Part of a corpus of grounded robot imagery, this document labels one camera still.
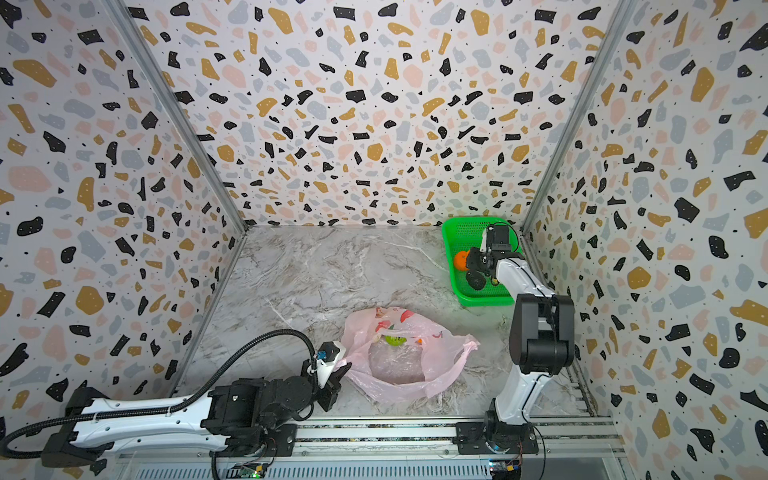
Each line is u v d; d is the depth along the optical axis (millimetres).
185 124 897
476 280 1006
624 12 707
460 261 1057
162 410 474
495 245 763
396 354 891
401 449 731
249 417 524
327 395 606
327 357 581
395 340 856
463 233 1210
